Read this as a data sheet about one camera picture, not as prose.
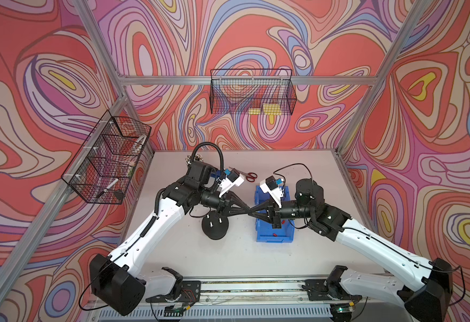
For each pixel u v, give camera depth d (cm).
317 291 72
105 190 72
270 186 57
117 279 37
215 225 80
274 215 56
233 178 58
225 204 57
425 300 38
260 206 61
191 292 72
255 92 96
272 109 91
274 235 87
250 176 108
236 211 61
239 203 60
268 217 59
